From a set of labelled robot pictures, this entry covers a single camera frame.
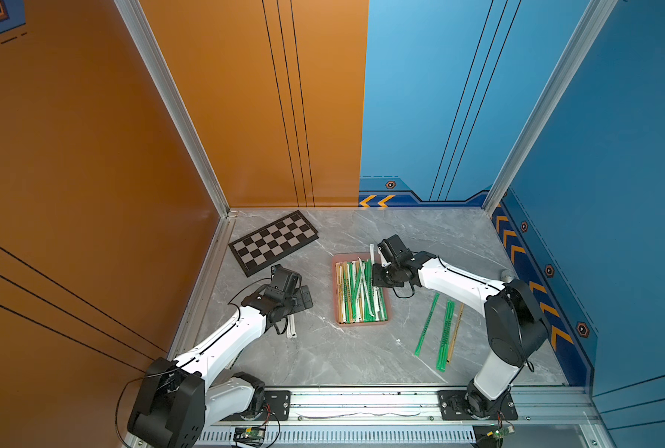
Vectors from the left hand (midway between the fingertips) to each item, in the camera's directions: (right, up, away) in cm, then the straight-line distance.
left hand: (299, 295), depth 87 cm
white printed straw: (-2, -10, 0) cm, 10 cm away
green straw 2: (+45, -14, -4) cm, 47 cm away
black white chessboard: (-13, +17, +18) cm, 28 cm away
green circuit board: (-10, -33, -16) cm, 38 cm away
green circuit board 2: (+53, -31, -18) cm, 64 cm away
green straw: (+41, -9, +1) cm, 42 cm away
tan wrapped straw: (+49, -12, -2) cm, 50 cm away
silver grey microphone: (+70, +5, +7) cm, 71 cm away
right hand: (+24, +5, +3) cm, 25 cm away
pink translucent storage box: (+19, -3, +4) cm, 19 cm away
